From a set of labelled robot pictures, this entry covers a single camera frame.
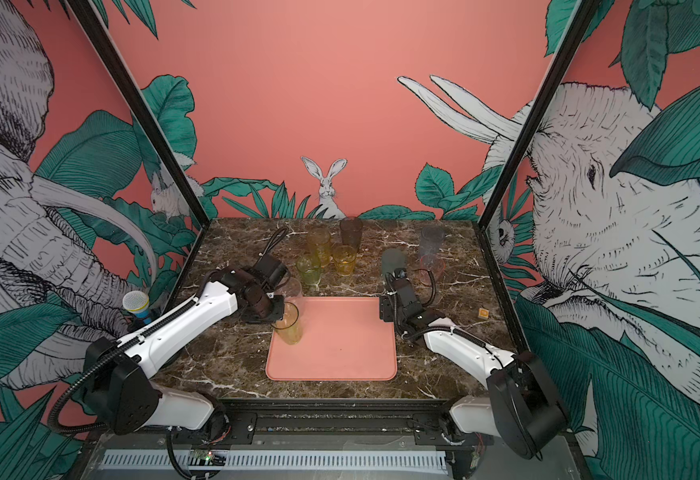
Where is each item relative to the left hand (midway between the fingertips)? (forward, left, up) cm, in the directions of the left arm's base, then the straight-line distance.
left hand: (276, 312), depth 81 cm
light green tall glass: (-5, -4, +1) cm, 6 cm away
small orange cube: (+4, -64, -12) cm, 65 cm away
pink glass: (+26, -52, -15) cm, 60 cm away
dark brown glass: (+31, -21, -1) cm, 38 cm away
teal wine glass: (+24, -36, -8) cm, 44 cm away
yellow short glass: (+27, -19, -10) cm, 34 cm away
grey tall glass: (+29, -50, -4) cm, 58 cm away
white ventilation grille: (-31, +26, -13) cm, 43 cm away
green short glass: (+21, -6, -10) cm, 24 cm away
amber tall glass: (+37, -8, -13) cm, 40 cm away
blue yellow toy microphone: (-1, +31, +10) cm, 33 cm away
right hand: (+6, -32, -3) cm, 33 cm away
